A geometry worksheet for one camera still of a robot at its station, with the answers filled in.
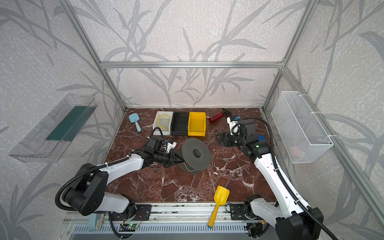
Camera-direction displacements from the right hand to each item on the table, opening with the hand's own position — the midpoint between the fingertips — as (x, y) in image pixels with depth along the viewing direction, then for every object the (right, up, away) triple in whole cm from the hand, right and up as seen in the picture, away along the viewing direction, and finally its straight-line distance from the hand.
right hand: (222, 131), depth 77 cm
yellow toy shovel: (0, -35, +2) cm, 35 cm away
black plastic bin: (-28, +3, +35) cm, 45 cm away
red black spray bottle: (+3, +10, +36) cm, 37 cm away
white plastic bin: (-40, +6, +32) cm, 51 cm away
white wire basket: (+31, -1, -16) cm, 35 cm away
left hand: (-20, -15, +5) cm, 25 cm away
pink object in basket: (+35, -9, -4) cm, 36 cm away
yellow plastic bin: (-14, +3, +27) cm, 30 cm away
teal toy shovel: (-64, +8, +38) cm, 75 cm away
